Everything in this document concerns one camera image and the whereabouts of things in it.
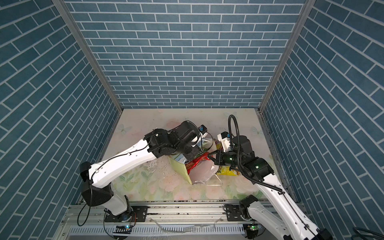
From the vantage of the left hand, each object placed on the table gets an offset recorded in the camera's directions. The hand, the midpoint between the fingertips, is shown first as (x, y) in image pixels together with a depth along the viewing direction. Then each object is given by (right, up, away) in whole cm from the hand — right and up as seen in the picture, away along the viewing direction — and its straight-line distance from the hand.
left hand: (201, 150), depth 68 cm
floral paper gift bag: (+2, -13, +9) cm, 16 cm away
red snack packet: (-6, -9, +9) cm, 14 cm away
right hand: (+4, -3, +1) cm, 5 cm away
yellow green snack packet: (+13, -14, +17) cm, 26 cm away
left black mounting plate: (-31, -33, +6) cm, 46 cm away
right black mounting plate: (+16, -32, +6) cm, 37 cm away
